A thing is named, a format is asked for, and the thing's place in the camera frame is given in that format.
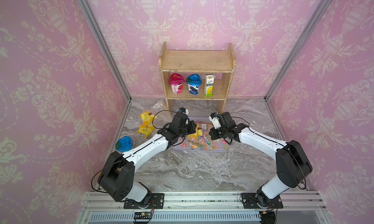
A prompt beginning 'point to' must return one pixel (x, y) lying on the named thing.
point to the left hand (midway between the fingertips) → (198, 126)
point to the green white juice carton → (209, 84)
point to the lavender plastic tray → (178, 147)
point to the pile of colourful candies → (204, 142)
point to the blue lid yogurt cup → (194, 81)
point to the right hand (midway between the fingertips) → (210, 132)
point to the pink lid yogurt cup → (176, 81)
